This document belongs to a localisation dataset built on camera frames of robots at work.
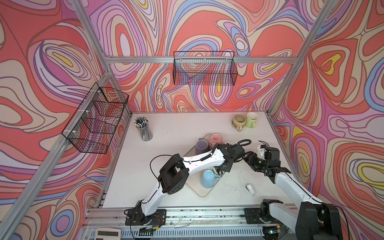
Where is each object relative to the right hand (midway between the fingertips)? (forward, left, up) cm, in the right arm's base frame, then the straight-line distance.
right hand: (243, 160), depth 87 cm
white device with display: (-33, +70, -2) cm, 78 cm away
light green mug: (+30, -12, +3) cm, 32 cm away
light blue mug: (-12, +23, +4) cm, 26 cm away
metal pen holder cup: (+21, +61, +12) cm, 66 cm away
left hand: (-3, +12, 0) cm, 12 cm away
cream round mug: (+29, -3, +2) cm, 29 cm away
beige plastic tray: (-9, +30, -6) cm, 32 cm away
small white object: (-15, -1, -4) cm, 16 cm away
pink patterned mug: (+12, +15, +6) cm, 20 cm away
